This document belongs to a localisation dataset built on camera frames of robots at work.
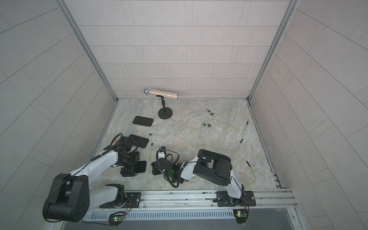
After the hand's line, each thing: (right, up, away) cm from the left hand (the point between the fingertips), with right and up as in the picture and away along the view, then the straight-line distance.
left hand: (143, 160), depth 86 cm
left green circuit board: (-5, -19, -22) cm, 29 cm away
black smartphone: (-6, +23, +17) cm, 29 cm away
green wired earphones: (+39, +8, +5) cm, 40 cm away
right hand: (+5, -3, -3) cm, 7 cm away
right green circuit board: (+53, -20, -18) cm, 59 cm away
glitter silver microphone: (+1, +43, +4) cm, 43 cm away
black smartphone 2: (+1, -1, -6) cm, 7 cm away
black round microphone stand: (+9, +29, +19) cm, 36 cm away
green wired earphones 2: (+55, +21, +16) cm, 61 cm away
